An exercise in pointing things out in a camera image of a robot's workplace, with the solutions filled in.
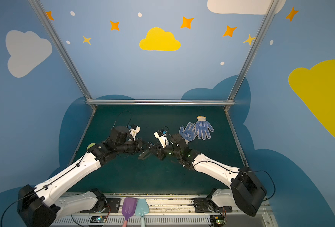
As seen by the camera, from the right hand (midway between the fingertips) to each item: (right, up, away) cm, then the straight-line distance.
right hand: (151, 147), depth 75 cm
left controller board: (-27, -36, -4) cm, 45 cm away
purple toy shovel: (-12, -32, -2) cm, 34 cm away
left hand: (0, +1, -3) cm, 3 cm away
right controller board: (+34, -37, -4) cm, 51 cm away
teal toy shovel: (-5, -32, -3) cm, 32 cm away
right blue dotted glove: (+35, +9, +33) cm, 49 cm away
